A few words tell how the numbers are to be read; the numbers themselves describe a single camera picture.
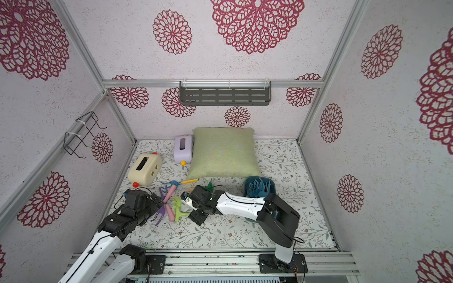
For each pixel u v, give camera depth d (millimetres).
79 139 763
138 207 607
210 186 993
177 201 922
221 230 835
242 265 746
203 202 647
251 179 941
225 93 930
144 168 947
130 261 611
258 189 907
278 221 432
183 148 1034
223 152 978
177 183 997
